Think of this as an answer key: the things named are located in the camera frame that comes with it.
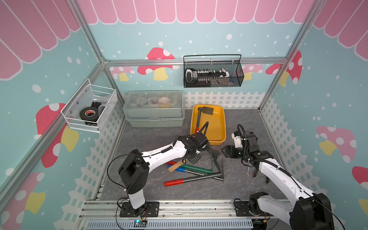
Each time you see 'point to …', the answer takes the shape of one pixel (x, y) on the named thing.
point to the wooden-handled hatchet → (174, 166)
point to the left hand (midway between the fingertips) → (191, 157)
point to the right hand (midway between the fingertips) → (226, 149)
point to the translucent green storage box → (153, 109)
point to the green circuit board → (139, 223)
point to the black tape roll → (89, 113)
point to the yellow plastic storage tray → (216, 128)
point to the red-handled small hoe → (204, 109)
